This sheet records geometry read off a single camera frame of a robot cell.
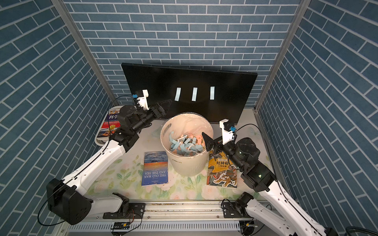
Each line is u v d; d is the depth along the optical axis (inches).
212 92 28.2
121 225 28.3
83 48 33.3
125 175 33.6
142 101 24.4
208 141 21.4
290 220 16.4
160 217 28.6
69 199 15.2
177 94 28.6
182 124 32.0
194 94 28.4
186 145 33.3
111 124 37.8
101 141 36.6
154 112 24.0
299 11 28.4
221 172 34.0
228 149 20.9
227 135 20.4
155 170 34.1
